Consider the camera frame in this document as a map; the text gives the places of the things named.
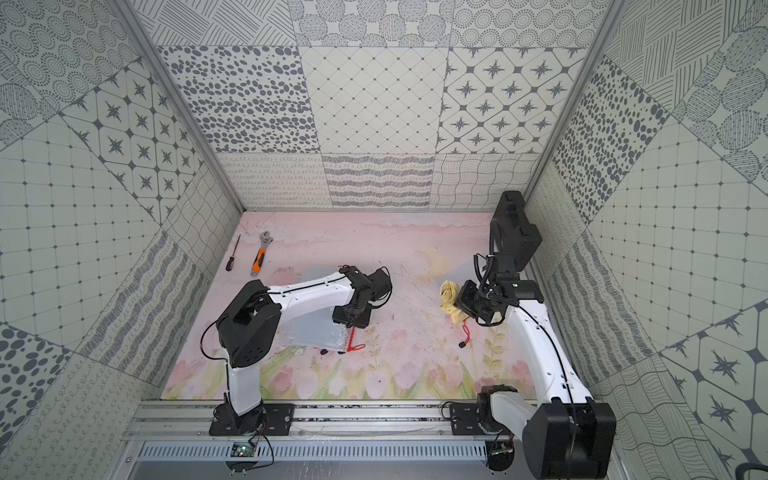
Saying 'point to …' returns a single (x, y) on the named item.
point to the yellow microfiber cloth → (449, 293)
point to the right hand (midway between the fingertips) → (456, 307)
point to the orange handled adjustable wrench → (265, 239)
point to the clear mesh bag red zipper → (467, 330)
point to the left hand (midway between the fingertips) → (363, 327)
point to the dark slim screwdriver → (229, 264)
